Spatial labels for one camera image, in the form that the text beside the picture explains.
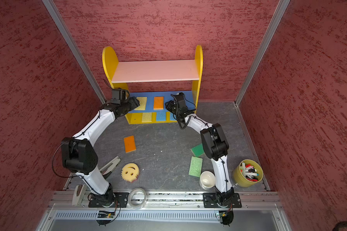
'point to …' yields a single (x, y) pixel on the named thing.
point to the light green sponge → (195, 166)
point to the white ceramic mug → (207, 179)
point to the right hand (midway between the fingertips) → (165, 105)
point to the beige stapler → (78, 194)
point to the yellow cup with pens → (247, 173)
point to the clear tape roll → (129, 199)
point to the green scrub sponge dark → (198, 150)
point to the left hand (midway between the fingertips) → (134, 105)
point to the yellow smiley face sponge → (130, 172)
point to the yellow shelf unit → (153, 83)
